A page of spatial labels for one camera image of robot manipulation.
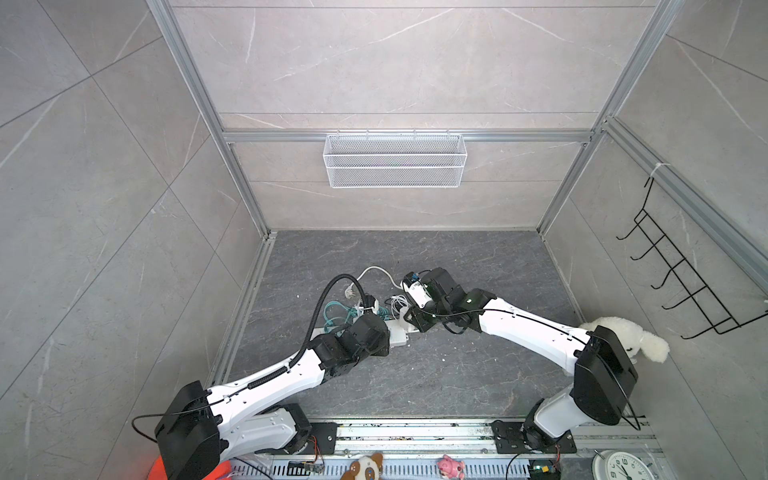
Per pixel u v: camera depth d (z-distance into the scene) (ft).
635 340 2.29
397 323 2.83
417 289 2.41
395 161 3.29
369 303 2.38
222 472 2.12
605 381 1.42
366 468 2.21
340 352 1.86
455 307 2.04
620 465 2.20
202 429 1.27
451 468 2.22
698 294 2.07
